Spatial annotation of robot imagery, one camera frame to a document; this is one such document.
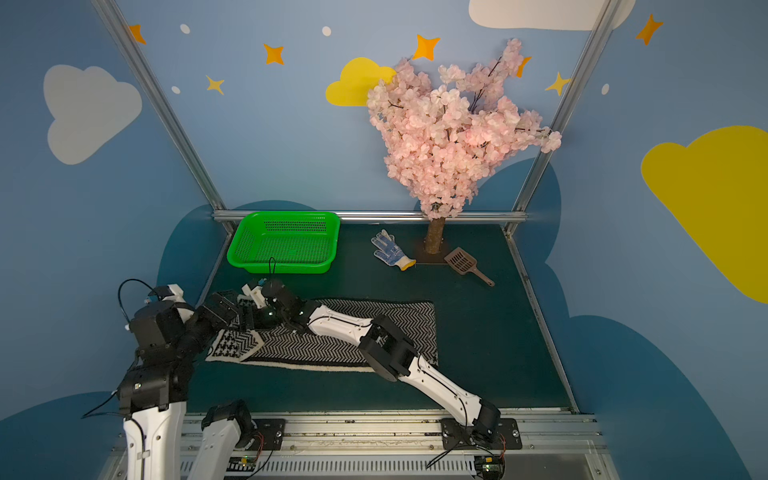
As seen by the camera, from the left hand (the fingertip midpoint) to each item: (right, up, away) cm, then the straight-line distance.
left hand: (221, 300), depth 69 cm
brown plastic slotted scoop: (+68, +8, +42) cm, 80 cm away
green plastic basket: (-1, +16, +46) cm, 48 cm away
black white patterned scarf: (+17, -17, +19) cm, 31 cm away
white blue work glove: (+41, +11, +42) cm, 60 cm away
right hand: (-3, -9, +13) cm, 16 cm away
